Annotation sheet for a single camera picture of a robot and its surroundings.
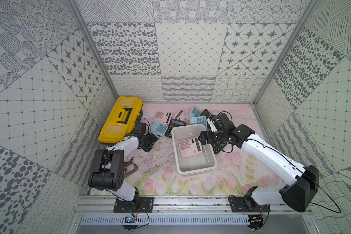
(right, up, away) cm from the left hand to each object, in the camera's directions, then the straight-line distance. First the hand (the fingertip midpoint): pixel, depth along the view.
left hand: (156, 139), depth 94 cm
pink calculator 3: (+18, +16, +17) cm, 30 cm away
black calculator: (+41, -5, 0) cm, 41 cm away
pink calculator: (+22, -5, -1) cm, 23 cm away
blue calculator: (0, +5, +7) cm, 9 cm away
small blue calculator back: (+27, +18, +13) cm, 35 cm away
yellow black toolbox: (-19, +18, 0) cm, 26 cm away
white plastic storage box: (+29, -14, -4) cm, 32 cm away
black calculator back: (+36, +17, +16) cm, 43 cm away
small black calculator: (+11, +10, +11) cm, 18 cm away
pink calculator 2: (+3, +14, +15) cm, 21 cm away
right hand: (+31, +2, -16) cm, 34 cm away
